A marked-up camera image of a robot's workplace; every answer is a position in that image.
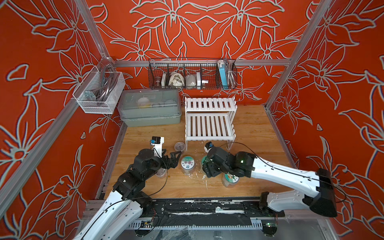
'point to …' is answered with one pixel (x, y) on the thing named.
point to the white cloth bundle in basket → (176, 79)
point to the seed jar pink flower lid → (187, 165)
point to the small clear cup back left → (179, 146)
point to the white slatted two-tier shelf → (210, 119)
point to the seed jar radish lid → (229, 181)
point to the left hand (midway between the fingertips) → (174, 150)
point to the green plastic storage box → (139, 107)
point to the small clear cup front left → (161, 173)
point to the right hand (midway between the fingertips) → (205, 167)
